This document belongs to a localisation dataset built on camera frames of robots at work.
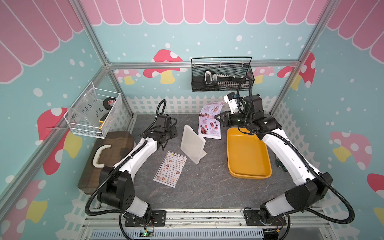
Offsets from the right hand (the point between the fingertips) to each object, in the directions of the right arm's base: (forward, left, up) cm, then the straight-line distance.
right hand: (215, 116), depth 72 cm
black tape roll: (+12, +56, 0) cm, 57 cm away
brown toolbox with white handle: (-9, +55, -16) cm, 58 cm away
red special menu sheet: (-2, +3, -5) cm, 6 cm away
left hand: (+4, +23, -17) cm, 29 cm away
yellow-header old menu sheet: (-11, +26, -35) cm, 45 cm away
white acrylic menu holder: (-4, +11, -18) cm, 22 cm away
